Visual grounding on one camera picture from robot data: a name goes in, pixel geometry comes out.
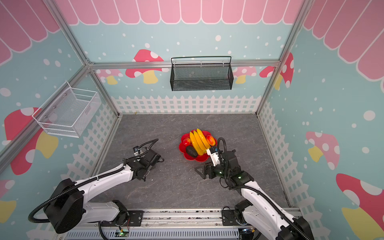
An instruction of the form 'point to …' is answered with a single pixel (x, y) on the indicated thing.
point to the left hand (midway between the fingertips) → (147, 165)
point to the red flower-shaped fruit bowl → (182, 148)
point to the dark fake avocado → (191, 151)
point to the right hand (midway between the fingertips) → (200, 167)
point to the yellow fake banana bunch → (200, 143)
